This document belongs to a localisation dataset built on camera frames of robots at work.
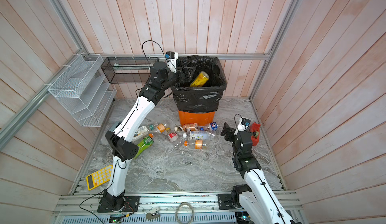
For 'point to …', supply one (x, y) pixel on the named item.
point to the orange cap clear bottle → (160, 127)
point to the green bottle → (147, 142)
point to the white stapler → (114, 125)
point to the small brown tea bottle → (187, 127)
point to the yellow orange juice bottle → (200, 80)
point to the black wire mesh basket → (128, 70)
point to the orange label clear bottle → (197, 144)
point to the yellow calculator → (99, 177)
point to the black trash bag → (204, 98)
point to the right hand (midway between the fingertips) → (233, 124)
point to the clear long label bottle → (200, 135)
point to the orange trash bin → (202, 118)
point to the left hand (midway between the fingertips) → (189, 69)
